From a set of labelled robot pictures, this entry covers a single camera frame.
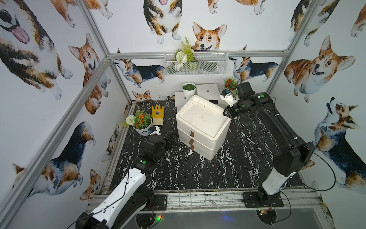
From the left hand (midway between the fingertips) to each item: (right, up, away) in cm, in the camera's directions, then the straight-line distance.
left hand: (175, 134), depth 79 cm
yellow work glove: (-17, +11, +31) cm, 37 cm away
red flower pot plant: (+35, +31, +14) cm, 49 cm away
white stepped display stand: (+20, +26, +16) cm, 37 cm away
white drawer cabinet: (+15, +5, -3) cm, 16 cm away
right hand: (+28, +13, 0) cm, 31 cm away
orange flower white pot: (-23, +7, +10) cm, 26 cm away
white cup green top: (+8, +28, +16) cm, 33 cm away
